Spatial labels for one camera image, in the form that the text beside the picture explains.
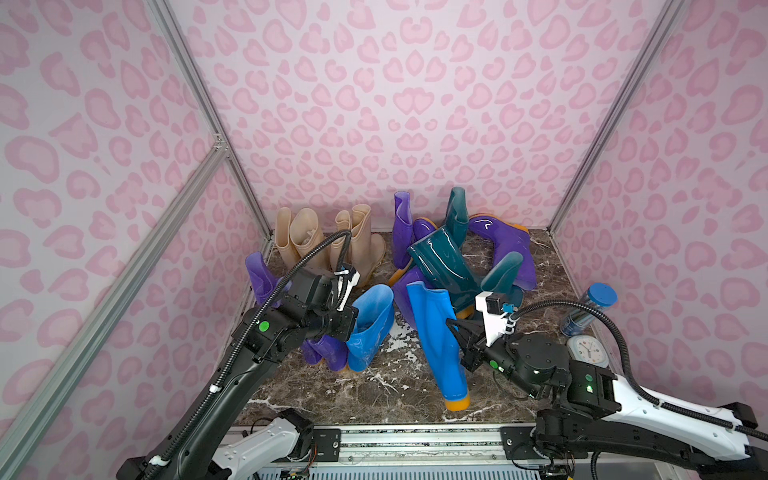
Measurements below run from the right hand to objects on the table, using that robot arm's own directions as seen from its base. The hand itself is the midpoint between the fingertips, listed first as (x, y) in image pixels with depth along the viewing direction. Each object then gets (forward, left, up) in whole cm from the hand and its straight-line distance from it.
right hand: (445, 327), depth 61 cm
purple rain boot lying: (+34, +8, -7) cm, 35 cm away
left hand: (+5, +19, -4) cm, 20 cm away
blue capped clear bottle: (+15, -42, -12) cm, 46 cm away
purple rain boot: (+13, +43, -4) cm, 45 cm away
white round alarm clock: (+7, -44, -29) cm, 53 cm away
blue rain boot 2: (+3, +3, +2) cm, 4 cm away
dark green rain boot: (+38, -7, -4) cm, 39 cm away
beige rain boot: (+26, +43, -9) cm, 51 cm away
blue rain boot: (+10, +16, -9) cm, 21 cm away
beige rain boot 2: (+35, +27, -5) cm, 44 cm away
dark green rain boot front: (+32, -3, -18) cm, 37 cm away
